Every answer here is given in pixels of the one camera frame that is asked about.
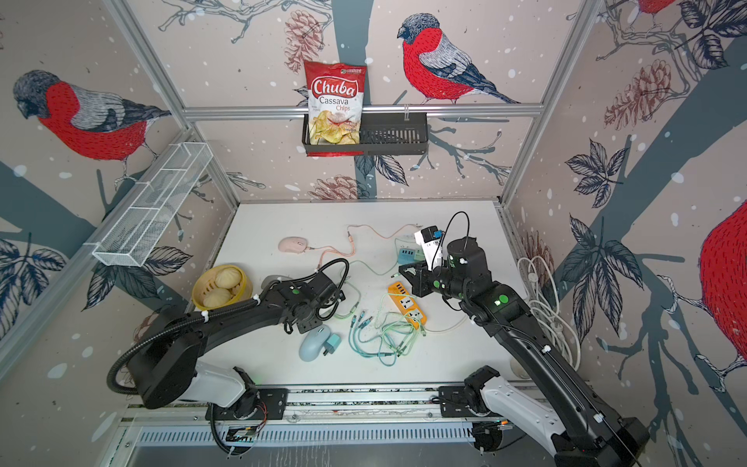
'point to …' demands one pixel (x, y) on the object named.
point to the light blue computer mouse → (312, 343)
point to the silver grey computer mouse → (274, 277)
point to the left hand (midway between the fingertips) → (312, 306)
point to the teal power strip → (406, 256)
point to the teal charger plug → (332, 344)
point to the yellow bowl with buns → (221, 286)
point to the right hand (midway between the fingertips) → (401, 267)
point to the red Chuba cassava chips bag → (336, 154)
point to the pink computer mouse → (293, 244)
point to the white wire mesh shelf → (133, 235)
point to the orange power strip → (408, 304)
